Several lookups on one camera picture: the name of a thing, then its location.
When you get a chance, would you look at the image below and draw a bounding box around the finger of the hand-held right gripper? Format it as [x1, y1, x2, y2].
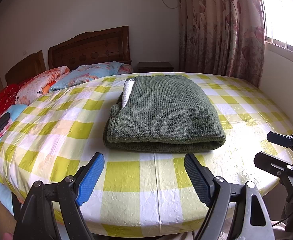
[253, 151, 293, 180]
[267, 131, 293, 149]

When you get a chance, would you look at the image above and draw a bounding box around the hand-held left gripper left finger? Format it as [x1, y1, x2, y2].
[13, 152, 105, 240]

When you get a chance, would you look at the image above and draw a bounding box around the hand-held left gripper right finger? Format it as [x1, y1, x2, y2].
[184, 152, 275, 240]

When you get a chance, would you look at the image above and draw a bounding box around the green knit sweater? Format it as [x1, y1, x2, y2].
[103, 74, 227, 153]

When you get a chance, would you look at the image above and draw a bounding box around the yellow white checked tablecloth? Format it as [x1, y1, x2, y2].
[0, 72, 293, 237]

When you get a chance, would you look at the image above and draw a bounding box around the pink patterned cloth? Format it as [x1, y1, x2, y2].
[0, 119, 13, 140]

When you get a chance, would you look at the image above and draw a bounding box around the light blue sheet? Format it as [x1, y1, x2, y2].
[0, 104, 28, 213]

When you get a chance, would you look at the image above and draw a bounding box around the blue floral quilt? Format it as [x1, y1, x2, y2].
[49, 61, 124, 92]

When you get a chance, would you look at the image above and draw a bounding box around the black object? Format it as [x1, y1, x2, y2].
[0, 112, 11, 133]

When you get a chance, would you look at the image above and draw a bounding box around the pink floral pillow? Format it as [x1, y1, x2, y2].
[117, 64, 134, 75]

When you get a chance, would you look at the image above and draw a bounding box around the dark wooden nightstand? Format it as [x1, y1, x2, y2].
[137, 61, 174, 74]

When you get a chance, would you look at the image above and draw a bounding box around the red blanket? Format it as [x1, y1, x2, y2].
[0, 79, 32, 128]

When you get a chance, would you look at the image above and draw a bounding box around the barred window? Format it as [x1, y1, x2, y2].
[255, 0, 293, 60]

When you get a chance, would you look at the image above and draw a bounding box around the pink floral curtain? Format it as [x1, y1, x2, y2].
[178, 0, 265, 88]

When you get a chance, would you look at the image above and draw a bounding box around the small wooden headboard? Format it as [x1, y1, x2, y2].
[5, 50, 47, 85]

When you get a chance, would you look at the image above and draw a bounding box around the large wooden headboard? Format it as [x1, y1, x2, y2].
[48, 25, 132, 71]

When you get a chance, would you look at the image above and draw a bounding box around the black cable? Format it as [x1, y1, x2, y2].
[269, 217, 287, 227]

